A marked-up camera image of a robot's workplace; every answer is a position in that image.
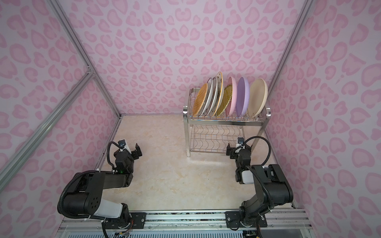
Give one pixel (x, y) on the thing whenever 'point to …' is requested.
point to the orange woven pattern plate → (200, 99)
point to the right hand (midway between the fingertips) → (238, 143)
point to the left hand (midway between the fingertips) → (130, 144)
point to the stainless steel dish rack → (213, 134)
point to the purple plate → (242, 97)
